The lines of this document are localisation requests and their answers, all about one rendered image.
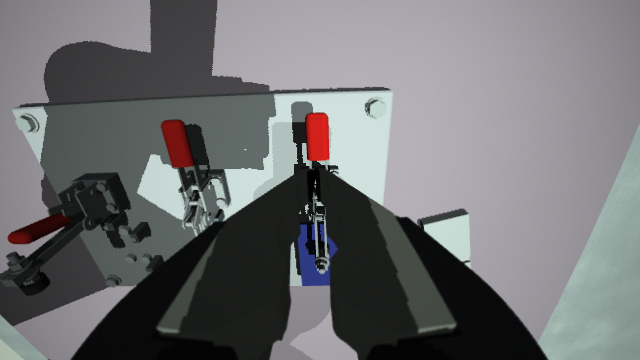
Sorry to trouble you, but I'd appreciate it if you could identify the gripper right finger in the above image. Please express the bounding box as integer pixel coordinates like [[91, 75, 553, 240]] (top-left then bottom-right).
[[315, 168, 548, 360]]

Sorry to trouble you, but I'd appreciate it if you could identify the blue flat blank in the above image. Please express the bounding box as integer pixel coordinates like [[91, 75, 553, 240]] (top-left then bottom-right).
[[298, 218, 337, 286]]

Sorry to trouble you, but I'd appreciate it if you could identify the toggle clamp with red handle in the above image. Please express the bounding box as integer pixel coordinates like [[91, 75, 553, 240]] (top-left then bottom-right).
[[161, 120, 231, 236]]

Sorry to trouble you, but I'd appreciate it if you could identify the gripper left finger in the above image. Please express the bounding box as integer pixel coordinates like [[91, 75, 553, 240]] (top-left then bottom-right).
[[71, 168, 316, 360]]

